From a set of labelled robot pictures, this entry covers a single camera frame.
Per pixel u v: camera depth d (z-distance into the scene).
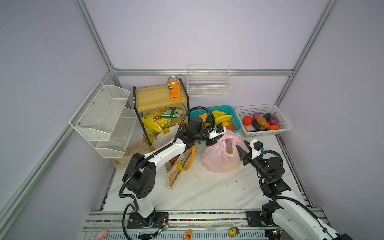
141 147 1.01
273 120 1.08
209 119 1.11
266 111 1.19
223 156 0.77
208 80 0.95
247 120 1.09
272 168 0.57
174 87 0.75
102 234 0.69
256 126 1.09
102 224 0.73
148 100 0.82
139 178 0.46
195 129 0.66
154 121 0.84
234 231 0.69
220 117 1.10
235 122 1.05
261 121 1.07
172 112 0.91
